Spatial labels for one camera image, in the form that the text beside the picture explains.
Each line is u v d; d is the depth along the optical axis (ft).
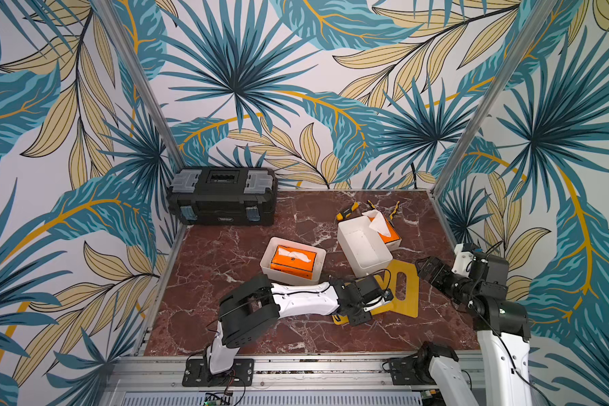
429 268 2.08
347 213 3.60
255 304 1.67
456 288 1.89
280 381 2.40
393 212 3.67
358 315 2.39
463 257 2.06
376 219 3.04
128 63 2.51
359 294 2.09
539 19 2.28
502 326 1.44
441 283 2.02
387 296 2.36
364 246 3.32
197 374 2.39
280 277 2.91
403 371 2.39
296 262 2.88
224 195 3.07
